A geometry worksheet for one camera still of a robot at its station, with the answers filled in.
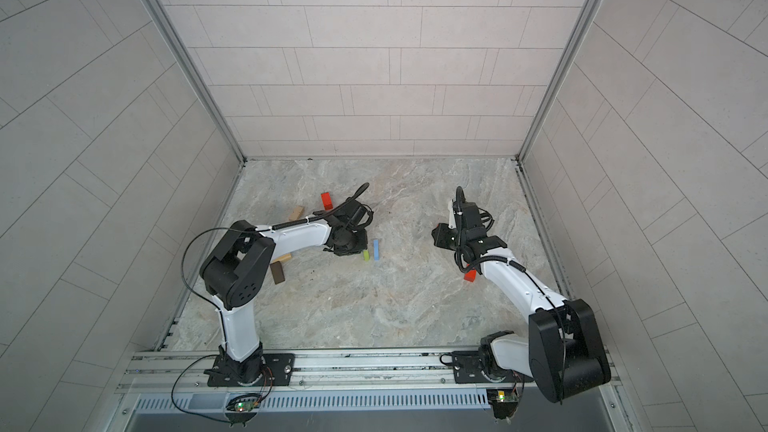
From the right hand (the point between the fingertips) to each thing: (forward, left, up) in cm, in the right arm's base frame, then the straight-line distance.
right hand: (433, 232), depth 87 cm
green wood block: (-3, +20, -6) cm, 21 cm away
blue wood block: (-1, +17, -6) cm, 18 cm away
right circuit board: (-40, -11, -10) cm, 43 cm away
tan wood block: (+14, +44, -5) cm, 46 cm away
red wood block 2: (-11, -10, -8) cm, 17 cm away
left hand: (+2, +19, -9) cm, 21 cm away
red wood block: (+18, +34, -5) cm, 39 cm away
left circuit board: (-39, +47, -6) cm, 61 cm away
